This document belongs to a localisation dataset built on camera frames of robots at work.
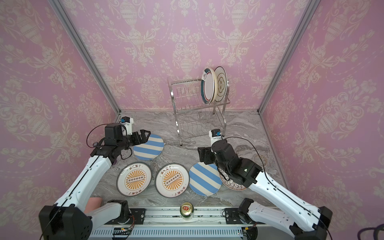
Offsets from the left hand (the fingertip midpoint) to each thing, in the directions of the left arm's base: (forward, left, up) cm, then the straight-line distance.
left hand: (144, 133), depth 80 cm
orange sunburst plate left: (-17, +7, -22) cm, 29 cm away
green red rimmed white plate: (+29, -35, +11) cm, 47 cm away
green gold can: (-34, -24, -11) cm, 43 cm away
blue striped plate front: (-16, -33, -21) cm, 43 cm away
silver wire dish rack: (+30, -26, -19) cm, 44 cm away
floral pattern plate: (-18, -47, -20) cm, 54 cm away
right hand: (-10, -32, +4) cm, 34 cm away
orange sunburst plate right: (-17, -15, -21) cm, 31 cm away
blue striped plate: (+2, +2, -21) cm, 21 cm away
